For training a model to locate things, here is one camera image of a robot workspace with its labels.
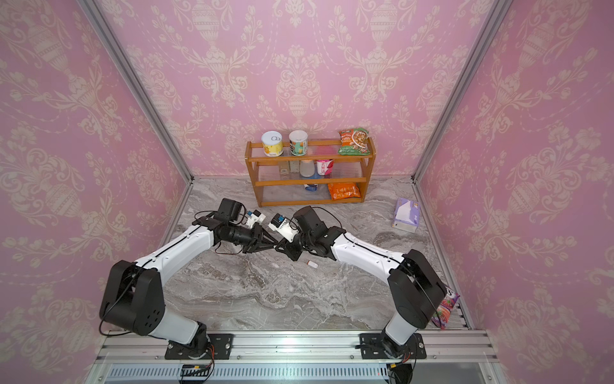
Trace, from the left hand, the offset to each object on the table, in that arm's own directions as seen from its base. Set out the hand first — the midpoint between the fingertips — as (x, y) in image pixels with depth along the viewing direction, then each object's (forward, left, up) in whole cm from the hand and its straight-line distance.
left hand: (277, 245), depth 80 cm
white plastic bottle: (+35, -9, +3) cm, 36 cm away
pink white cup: (+33, -17, +6) cm, 37 cm away
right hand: (0, -1, -1) cm, 1 cm away
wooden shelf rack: (+33, -16, 0) cm, 37 cm away
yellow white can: (+31, +3, +19) cm, 36 cm away
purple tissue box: (+19, -51, -10) cm, 56 cm away
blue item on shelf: (+37, -11, -11) cm, 40 cm away
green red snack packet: (+33, -27, +18) cm, 46 cm away
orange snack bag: (+35, -26, -10) cm, 44 cm away
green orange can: (+31, -6, +19) cm, 37 cm away
